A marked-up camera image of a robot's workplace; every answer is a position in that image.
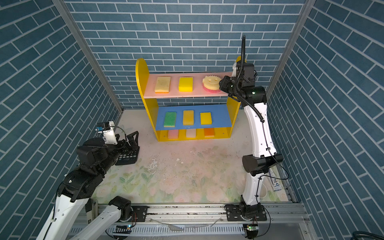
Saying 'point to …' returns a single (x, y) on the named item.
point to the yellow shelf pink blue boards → (187, 105)
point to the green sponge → (170, 119)
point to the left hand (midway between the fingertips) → (131, 133)
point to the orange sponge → (209, 132)
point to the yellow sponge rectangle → (188, 119)
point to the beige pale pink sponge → (191, 133)
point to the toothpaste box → (275, 185)
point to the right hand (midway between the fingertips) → (219, 80)
